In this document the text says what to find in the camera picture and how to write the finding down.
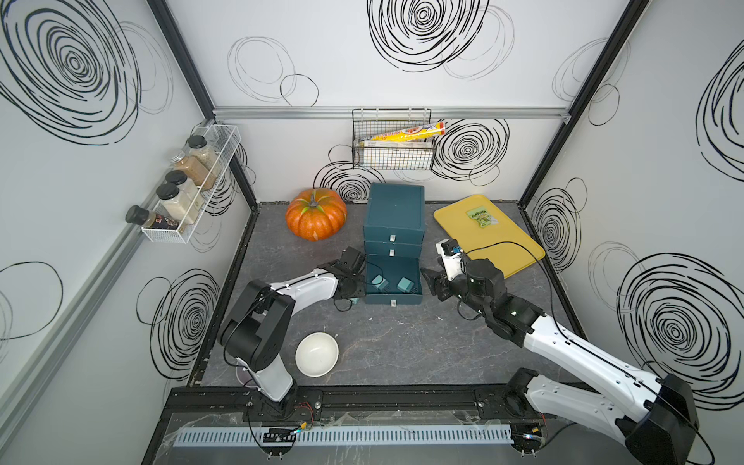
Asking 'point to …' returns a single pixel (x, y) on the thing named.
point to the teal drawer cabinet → (393, 234)
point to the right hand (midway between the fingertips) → (432, 265)
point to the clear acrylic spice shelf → (225, 140)
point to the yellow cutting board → (476, 221)
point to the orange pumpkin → (316, 214)
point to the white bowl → (317, 354)
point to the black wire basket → (390, 154)
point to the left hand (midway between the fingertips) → (356, 289)
